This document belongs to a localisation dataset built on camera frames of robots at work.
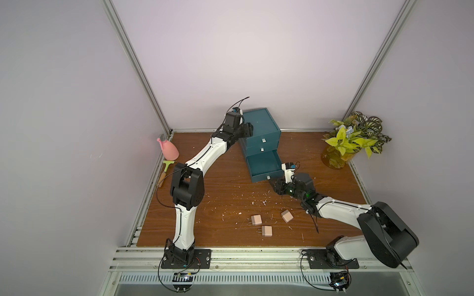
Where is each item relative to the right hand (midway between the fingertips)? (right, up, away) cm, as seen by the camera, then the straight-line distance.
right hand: (272, 177), depth 86 cm
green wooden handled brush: (-58, +5, +17) cm, 60 cm away
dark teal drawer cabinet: (-2, +21, +5) cm, 22 cm away
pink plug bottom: (-4, -22, -8) cm, 24 cm away
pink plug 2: (+7, -18, -3) cm, 19 cm away
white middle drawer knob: (-3, +13, +11) cm, 17 cm away
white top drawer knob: (-3, +18, +5) cm, 19 cm away
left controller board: (-38, -37, -14) cm, 55 cm away
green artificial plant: (+41, +22, +1) cm, 47 cm away
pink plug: (-8, -18, -5) cm, 21 cm away
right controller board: (+23, -37, -16) cm, 47 cm away
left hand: (-9, +25, +6) cm, 28 cm away
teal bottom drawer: (-1, +3, +21) cm, 21 cm away
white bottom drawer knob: (0, -2, +9) cm, 9 cm away
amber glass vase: (+37, +9, +17) cm, 41 cm away
